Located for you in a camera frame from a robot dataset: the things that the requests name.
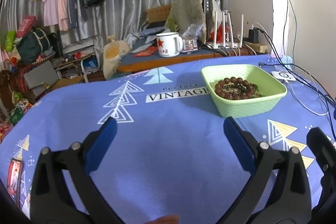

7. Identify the dark green duffel bag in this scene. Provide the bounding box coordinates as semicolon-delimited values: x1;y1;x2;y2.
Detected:
16;29;51;64

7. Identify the white wifi router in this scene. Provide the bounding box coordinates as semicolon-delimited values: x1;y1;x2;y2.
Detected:
207;10;245;50

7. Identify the green plastic tray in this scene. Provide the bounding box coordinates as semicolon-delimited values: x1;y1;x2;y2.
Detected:
201;64;287;118

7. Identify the black cable bundle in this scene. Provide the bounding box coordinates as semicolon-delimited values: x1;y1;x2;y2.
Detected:
253;0;336;119

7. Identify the brown wooden bead bracelet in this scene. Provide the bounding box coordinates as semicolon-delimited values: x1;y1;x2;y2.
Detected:
214;77;259;101

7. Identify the black power adapter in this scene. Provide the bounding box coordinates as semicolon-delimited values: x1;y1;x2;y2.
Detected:
248;28;259;44

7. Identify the pile of mixed jewelry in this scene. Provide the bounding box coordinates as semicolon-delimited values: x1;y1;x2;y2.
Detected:
222;83;264;100

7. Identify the wooden side desk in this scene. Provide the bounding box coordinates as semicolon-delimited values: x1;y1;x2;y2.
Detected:
117;46;253;73

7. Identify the red screen smartphone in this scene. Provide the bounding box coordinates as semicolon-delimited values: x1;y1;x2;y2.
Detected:
6;158;23;206

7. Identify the white charger puck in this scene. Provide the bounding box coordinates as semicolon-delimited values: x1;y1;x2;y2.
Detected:
271;71;296;83

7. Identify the pink t-shirt on hanger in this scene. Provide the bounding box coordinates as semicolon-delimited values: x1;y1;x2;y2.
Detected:
42;0;69;31

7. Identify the white charging cable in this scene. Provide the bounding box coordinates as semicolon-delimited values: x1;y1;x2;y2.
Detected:
284;80;330;117

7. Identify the white enamel star mug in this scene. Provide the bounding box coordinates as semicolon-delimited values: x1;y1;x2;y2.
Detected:
156;32;183;58

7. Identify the clear plastic packet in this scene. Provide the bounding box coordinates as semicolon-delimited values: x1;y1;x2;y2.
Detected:
181;23;205;54

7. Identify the grey box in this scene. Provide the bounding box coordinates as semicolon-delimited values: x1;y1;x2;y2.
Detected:
24;61;59;97

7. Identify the blue printed tablecloth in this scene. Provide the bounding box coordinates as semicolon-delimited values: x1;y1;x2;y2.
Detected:
1;55;335;223

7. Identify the cardboard box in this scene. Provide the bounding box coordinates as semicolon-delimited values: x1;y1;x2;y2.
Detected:
146;5;171;23

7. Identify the person's left hand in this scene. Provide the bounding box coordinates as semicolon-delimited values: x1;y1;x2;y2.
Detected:
145;214;180;224

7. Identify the cloth covered monitor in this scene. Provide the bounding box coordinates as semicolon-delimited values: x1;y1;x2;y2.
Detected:
165;0;215;43

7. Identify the beige bag on floor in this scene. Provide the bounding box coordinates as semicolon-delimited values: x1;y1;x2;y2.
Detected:
102;40;130;80

